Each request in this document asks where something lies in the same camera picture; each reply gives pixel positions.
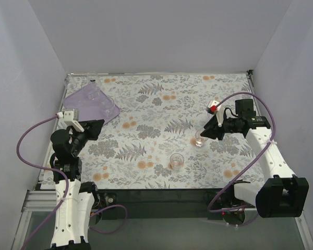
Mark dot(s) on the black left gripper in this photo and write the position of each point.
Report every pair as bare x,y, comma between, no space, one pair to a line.
86,130

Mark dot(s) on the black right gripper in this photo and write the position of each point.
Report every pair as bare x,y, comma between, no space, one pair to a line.
218,127

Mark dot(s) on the clear faceted tumbler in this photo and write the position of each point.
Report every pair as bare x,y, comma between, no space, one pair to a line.
107,106

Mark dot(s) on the clear ribbed tumbler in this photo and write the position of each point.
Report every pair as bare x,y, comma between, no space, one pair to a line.
92,91

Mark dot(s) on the labelled champagne flute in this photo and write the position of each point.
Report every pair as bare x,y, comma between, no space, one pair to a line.
94,80

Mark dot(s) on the tall plain flute glass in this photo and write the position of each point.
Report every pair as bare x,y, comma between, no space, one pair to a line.
70,83

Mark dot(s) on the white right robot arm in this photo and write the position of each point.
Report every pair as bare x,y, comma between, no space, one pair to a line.
283,193

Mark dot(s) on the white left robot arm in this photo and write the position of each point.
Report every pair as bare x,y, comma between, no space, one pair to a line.
74,199

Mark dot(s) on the lilac plastic tray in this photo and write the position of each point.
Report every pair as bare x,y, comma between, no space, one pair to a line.
88,109

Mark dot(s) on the small shot glass right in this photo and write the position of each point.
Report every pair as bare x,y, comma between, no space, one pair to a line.
199,139

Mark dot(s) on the small shot glass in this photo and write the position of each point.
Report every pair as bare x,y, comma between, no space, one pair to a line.
199,139
176,161

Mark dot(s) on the small shot glass front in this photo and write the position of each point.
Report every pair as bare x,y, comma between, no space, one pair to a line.
176,161

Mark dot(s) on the floral tablecloth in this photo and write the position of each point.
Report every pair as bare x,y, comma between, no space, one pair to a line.
159,116

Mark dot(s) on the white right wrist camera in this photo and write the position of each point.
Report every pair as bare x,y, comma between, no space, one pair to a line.
216,109

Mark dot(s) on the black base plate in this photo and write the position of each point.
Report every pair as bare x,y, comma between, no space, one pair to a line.
165,203

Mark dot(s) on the aluminium frame rail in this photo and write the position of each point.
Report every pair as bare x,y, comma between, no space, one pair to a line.
36,206

